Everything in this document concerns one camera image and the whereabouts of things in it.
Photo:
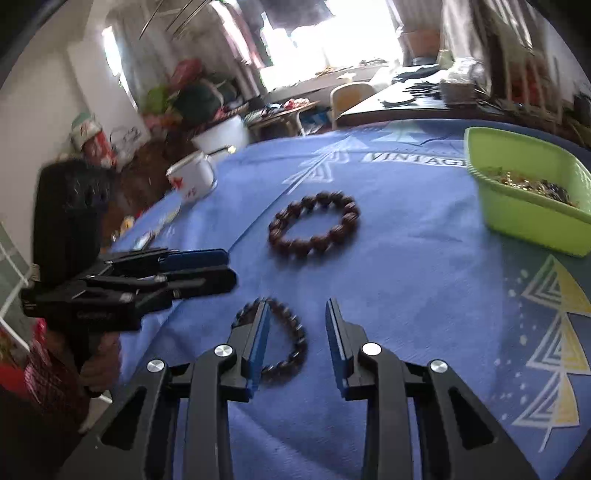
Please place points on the green plastic basket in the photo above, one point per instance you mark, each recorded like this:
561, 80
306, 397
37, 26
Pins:
521, 217

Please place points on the blue printed tablecloth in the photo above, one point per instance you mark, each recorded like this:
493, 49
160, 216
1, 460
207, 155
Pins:
415, 286

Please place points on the row of hanging clothes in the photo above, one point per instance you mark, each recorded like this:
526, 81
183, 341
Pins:
277, 27

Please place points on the small cluttered side table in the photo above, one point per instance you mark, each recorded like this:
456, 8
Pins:
281, 113

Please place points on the wooden rack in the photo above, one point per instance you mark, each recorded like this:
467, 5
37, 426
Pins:
531, 90

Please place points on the white handbag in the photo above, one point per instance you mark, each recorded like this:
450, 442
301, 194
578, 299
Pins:
127, 143

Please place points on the yellow plush toy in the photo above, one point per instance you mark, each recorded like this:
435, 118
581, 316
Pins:
125, 225

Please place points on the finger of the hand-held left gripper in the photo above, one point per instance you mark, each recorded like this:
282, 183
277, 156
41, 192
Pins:
203, 281
198, 257

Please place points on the white enamel mug red star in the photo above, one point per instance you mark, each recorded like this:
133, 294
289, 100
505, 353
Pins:
196, 180

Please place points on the green bag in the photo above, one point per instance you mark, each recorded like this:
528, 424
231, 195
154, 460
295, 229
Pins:
161, 99

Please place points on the plastic-wrapped container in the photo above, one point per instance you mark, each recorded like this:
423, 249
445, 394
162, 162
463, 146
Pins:
461, 81

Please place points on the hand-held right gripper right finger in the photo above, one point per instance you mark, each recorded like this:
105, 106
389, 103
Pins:
334, 350

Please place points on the dark wooden desk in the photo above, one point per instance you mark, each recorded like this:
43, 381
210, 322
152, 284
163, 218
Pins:
415, 108

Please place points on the red printed bag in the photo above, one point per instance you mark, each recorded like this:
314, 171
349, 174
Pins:
92, 141

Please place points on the person's left hand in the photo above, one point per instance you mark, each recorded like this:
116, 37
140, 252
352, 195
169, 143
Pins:
108, 360

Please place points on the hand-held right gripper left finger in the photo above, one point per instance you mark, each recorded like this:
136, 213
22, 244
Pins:
259, 350

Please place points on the cardboard box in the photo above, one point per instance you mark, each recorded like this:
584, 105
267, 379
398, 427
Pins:
425, 41

